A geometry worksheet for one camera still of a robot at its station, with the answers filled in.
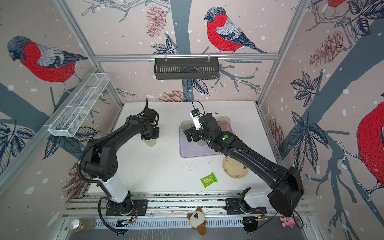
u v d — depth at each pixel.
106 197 0.57
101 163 0.48
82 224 0.62
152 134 0.81
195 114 0.65
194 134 0.66
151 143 0.96
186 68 1.06
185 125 1.03
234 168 0.86
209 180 0.81
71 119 0.73
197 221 0.68
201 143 0.67
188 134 0.66
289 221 0.67
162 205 0.76
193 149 0.93
